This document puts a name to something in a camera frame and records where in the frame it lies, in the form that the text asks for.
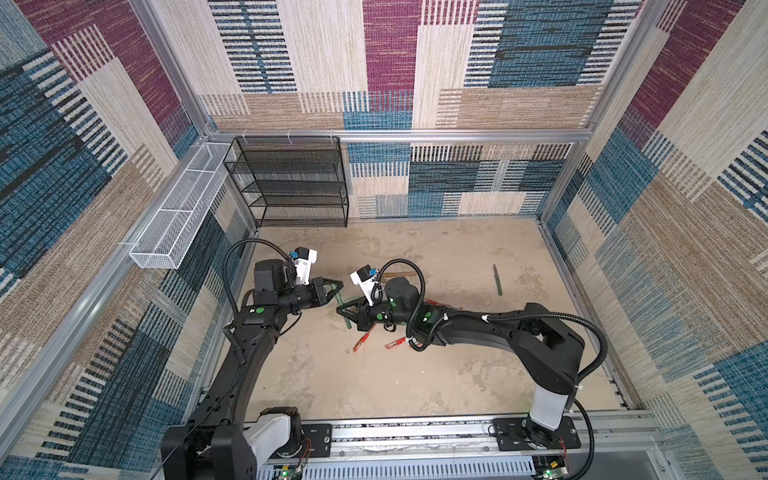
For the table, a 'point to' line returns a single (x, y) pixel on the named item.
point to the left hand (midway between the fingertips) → (341, 281)
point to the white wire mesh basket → (159, 245)
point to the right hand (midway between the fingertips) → (340, 313)
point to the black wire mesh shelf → (293, 181)
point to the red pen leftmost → (361, 342)
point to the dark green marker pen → (499, 286)
